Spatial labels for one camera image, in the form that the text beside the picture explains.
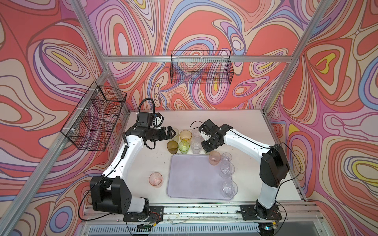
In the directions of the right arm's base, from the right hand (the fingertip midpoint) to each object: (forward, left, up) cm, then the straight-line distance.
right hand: (208, 151), depth 87 cm
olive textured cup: (+8, +23, -5) cm, 24 cm away
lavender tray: (-11, +10, -11) cm, 19 cm away
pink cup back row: (-1, -4, -6) cm, 7 cm away
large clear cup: (-20, -10, -8) cm, 24 cm away
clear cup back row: (+15, +6, -7) cm, 18 cm away
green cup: (+7, +15, -6) cm, 18 cm away
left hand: (+5, +21, +12) cm, 25 cm away
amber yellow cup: (+14, +14, -2) cm, 20 cm away
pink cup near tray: (-13, +32, -8) cm, 35 cm away
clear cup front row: (+8, +7, -6) cm, 12 cm away
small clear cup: (-3, -11, -3) cm, 12 cm away
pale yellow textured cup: (+10, +20, +1) cm, 22 cm away
